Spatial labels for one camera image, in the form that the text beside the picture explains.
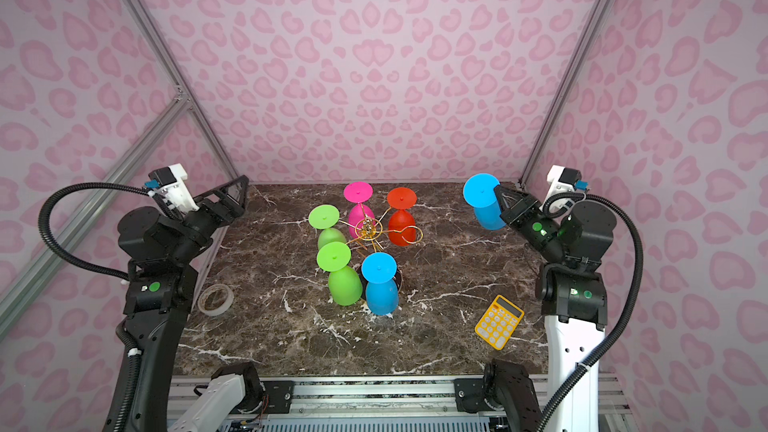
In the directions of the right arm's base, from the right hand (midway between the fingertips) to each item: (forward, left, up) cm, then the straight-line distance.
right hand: (494, 187), depth 58 cm
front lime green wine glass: (-9, +31, -23) cm, 40 cm away
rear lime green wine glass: (+4, +36, -14) cm, 39 cm away
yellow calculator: (-11, -10, -43) cm, 46 cm away
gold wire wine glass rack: (0, +25, -15) cm, 29 cm away
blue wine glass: (-10, +22, -15) cm, 29 cm away
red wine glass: (+1, +18, -15) cm, 23 cm away
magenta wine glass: (+11, +29, -14) cm, 34 cm away
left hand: (+3, +52, 0) cm, 52 cm away
